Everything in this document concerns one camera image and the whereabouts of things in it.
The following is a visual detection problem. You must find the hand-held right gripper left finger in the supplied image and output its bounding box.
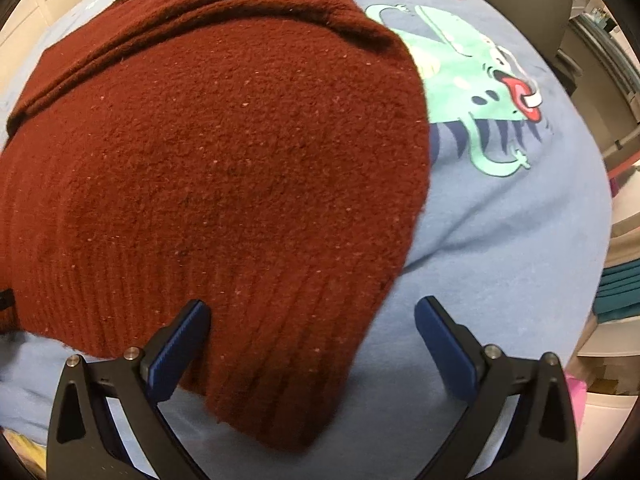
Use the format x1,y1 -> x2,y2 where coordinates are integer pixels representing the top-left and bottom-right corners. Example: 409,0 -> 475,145
46,299 -> 212,480

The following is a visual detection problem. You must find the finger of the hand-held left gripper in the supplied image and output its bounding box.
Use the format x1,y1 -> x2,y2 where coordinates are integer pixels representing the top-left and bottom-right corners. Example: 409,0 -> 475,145
0,287 -> 14,334

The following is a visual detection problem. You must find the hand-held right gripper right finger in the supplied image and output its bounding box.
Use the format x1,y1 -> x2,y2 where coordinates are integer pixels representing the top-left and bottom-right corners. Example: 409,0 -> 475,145
414,296 -> 581,480

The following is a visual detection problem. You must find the dark red knit sweater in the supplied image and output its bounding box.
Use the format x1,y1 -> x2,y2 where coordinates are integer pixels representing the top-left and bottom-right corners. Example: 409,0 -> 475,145
0,0 -> 434,454

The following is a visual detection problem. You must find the blue printed bed sheet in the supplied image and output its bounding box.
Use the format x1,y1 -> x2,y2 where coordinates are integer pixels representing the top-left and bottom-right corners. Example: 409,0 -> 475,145
0,0 -> 614,480

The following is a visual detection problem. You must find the pink cloth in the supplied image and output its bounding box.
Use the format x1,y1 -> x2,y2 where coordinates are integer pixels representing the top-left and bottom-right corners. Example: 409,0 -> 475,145
569,379 -> 587,423

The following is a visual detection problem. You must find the stack of teal cloths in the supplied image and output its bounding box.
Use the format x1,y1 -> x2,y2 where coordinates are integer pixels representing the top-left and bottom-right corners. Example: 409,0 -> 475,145
597,265 -> 640,324

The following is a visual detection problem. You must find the grey chair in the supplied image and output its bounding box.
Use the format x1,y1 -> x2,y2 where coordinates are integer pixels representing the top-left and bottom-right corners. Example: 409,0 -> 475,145
487,0 -> 577,98

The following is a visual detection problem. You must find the white pipe rail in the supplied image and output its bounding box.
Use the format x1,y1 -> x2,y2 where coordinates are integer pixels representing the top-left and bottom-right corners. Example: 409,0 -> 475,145
602,129 -> 640,162

